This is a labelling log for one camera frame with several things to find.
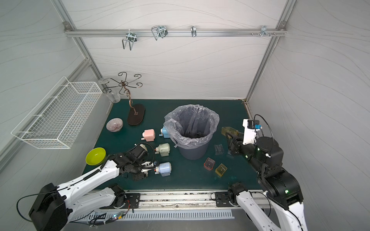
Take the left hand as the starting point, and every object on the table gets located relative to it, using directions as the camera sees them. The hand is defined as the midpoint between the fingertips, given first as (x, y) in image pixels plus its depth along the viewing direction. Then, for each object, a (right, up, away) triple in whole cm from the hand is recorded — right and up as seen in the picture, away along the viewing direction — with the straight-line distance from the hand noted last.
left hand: (143, 170), depth 81 cm
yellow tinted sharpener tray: (+45, -1, +2) cm, 45 cm away
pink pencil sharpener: (0, +18, +12) cm, 22 cm away
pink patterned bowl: (-28, +25, +21) cm, 42 cm away
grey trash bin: (+29, +7, +8) cm, 31 cm away
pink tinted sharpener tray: (+39, +2, +5) cm, 39 cm away
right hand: (+45, +25, -23) cm, 56 cm away
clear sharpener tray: (+46, +9, +10) cm, 48 cm away
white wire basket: (-38, +29, -14) cm, 49 cm away
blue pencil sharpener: (+10, +20, +12) cm, 25 cm away
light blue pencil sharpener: (+13, +3, -5) cm, 14 cm away
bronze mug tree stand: (-14, +33, +28) cm, 46 cm away
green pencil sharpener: (+11, +11, +2) cm, 16 cm away
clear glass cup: (-24, +52, +4) cm, 57 cm away
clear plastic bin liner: (+28, +25, +5) cm, 38 cm away
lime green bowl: (-31, +6, +6) cm, 33 cm away
